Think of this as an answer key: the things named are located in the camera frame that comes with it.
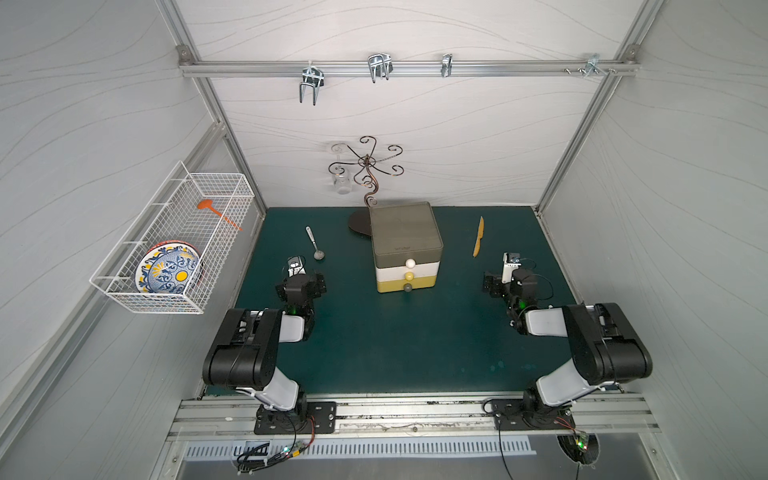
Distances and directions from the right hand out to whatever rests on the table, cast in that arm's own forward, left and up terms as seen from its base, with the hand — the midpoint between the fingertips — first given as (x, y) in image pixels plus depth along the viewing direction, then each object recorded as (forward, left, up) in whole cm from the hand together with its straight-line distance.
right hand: (504, 270), depth 95 cm
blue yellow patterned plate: (-22, +82, +30) cm, 90 cm away
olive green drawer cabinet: (+3, +33, +15) cm, 36 cm away
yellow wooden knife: (+22, +3, -6) cm, 23 cm away
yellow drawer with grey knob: (-6, +32, -1) cm, 32 cm away
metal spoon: (+6, +63, -3) cm, 64 cm away
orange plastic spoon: (0, +85, +28) cm, 90 cm away
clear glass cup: (+24, +55, +18) cm, 63 cm away
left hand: (-5, +65, +2) cm, 65 cm away
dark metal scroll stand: (+13, +44, +28) cm, 54 cm away
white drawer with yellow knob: (-5, +27, +7) cm, 29 cm away
